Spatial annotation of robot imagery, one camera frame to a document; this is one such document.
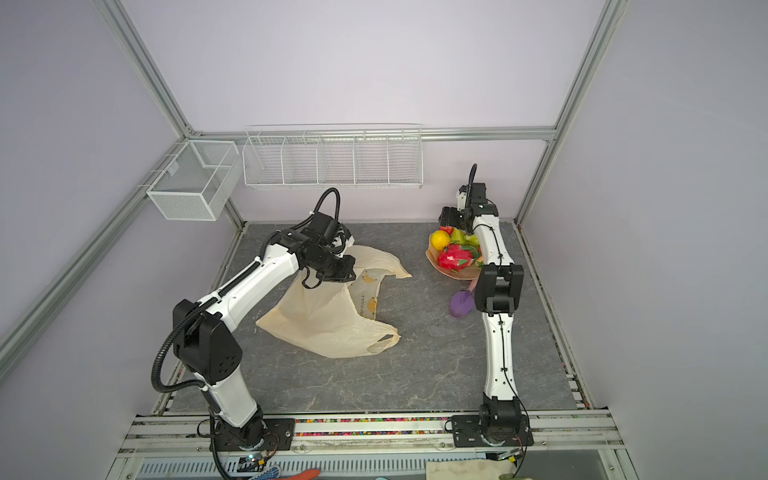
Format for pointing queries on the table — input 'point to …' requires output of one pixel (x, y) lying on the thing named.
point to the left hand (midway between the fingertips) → (355, 280)
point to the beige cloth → (471, 469)
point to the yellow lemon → (440, 239)
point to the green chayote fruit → (460, 237)
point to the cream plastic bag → (336, 319)
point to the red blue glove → (274, 473)
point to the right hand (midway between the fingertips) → (453, 219)
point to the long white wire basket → (333, 156)
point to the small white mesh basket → (198, 181)
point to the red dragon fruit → (455, 257)
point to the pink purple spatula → (462, 301)
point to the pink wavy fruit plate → (469, 272)
